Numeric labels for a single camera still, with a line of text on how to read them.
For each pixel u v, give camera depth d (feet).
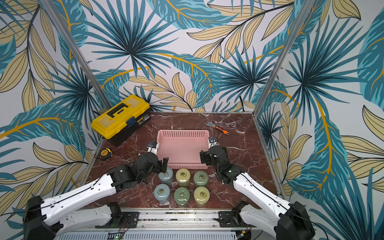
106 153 3.05
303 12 2.30
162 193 2.40
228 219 2.41
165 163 2.26
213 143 2.24
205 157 2.38
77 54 2.75
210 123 3.71
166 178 2.60
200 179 2.57
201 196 2.40
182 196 2.38
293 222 1.30
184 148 3.76
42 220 1.27
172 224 2.40
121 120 3.03
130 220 2.40
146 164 1.78
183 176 2.60
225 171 1.95
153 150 2.13
